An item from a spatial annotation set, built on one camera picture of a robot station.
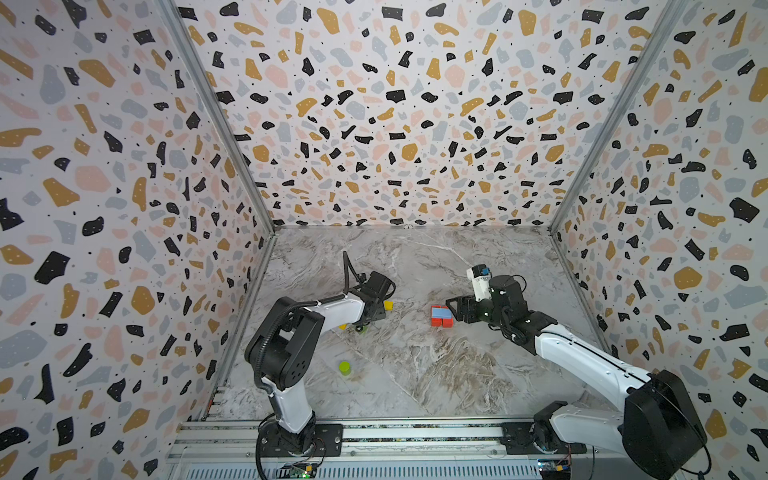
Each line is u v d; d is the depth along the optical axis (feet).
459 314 2.50
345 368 2.74
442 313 2.88
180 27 2.34
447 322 3.04
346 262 2.80
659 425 1.33
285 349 1.57
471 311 2.43
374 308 2.39
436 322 3.07
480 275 2.45
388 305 3.19
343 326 2.02
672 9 2.32
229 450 2.42
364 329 3.09
